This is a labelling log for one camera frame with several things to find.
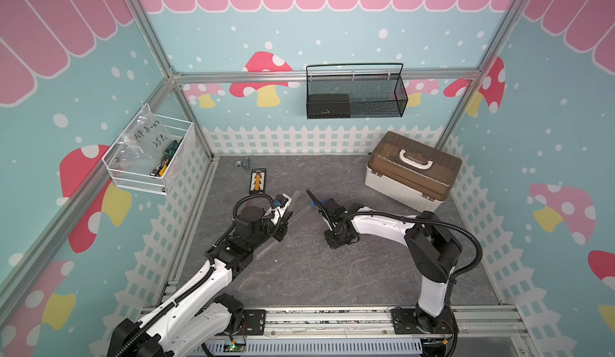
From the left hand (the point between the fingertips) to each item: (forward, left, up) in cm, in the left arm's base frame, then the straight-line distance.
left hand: (288, 214), depth 79 cm
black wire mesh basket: (+47, -18, +17) cm, 53 cm away
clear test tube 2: (+11, -3, -17) cm, 20 cm away
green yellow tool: (+5, +38, +15) cm, 41 cm away
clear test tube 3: (-5, +9, -17) cm, 19 cm away
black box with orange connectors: (+27, +18, -16) cm, 36 cm away
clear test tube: (+2, -2, +7) cm, 8 cm away
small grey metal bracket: (+38, +26, -16) cm, 48 cm away
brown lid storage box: (+17, -46, +2) cm, 49 cm away
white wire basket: (-1, +38, +17) cm, 42 cm away
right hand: (-2, -16, -17) cm, 23 cm away
